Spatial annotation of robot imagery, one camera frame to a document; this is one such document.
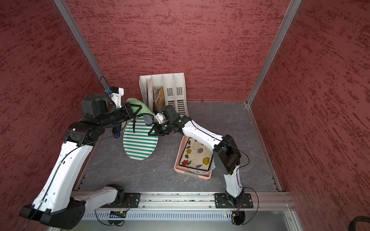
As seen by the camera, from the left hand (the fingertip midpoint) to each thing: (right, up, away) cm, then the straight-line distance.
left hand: (140, 110), depth 64 cm
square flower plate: (+27, -27, +22) cm, 44 cm away
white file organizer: (+10, +21, +47) cm, 52 cm away
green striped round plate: (-5, -19, +14) cm, 24 cm away
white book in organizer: (-4, +11, +29) cm, 31 cm away
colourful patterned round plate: (+28, -34, +15) cm, 47 cm away
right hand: (+1, -14, +13) cm, 19 cm away
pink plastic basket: (+18, -33, +15) cm, 41 cm away
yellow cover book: (-1, +10, +50) cm, 51 cm away
